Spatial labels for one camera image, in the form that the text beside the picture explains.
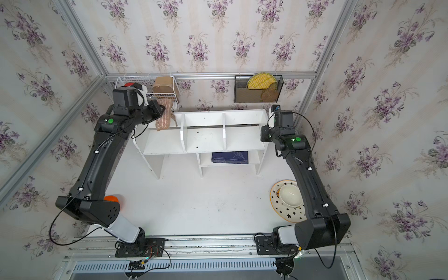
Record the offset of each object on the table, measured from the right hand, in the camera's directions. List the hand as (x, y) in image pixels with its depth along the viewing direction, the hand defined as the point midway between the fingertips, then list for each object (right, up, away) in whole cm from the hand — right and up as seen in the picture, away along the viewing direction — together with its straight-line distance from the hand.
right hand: (269, 128), depth 76 cm
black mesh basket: (-9, +21, +20) cm, 31 cm away
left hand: (-43, +8, -5) cm, 44 cm away
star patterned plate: (+12, -41, +6) cm, 43 cm away
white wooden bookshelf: (-23, -4, +5) cm, 24 cm away
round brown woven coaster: (+5, +20, +21) cm, 30 cm away
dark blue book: (-17, -14, +10) cm, 24 cm away
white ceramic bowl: (+13, -33, +9) cm, 36 cm away
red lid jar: (-72, +25, +17) cm, 78 cm away
